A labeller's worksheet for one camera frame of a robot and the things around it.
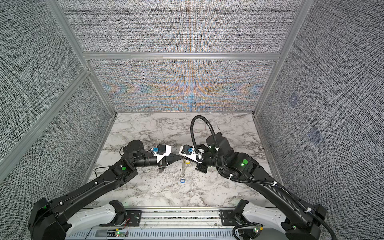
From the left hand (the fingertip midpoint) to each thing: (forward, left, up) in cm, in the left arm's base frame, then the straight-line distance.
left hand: (181, 156), depth 65 cm
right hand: (+1, -3, +1) cm, 3 cm away
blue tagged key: (-4, 0, -19) cm, 19 cm away
